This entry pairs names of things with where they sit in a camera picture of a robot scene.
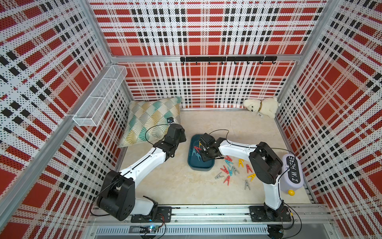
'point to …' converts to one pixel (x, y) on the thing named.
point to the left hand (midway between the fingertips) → (181, 131)
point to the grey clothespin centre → (234, 169)
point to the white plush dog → (268, 107)
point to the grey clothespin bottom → (246, 184)
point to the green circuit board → (150, 229)
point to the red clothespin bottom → (228, 179)
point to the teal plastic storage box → (195, 161)
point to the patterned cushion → (147, 120)
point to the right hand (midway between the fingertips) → (207, 156)
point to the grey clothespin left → (218, 176)
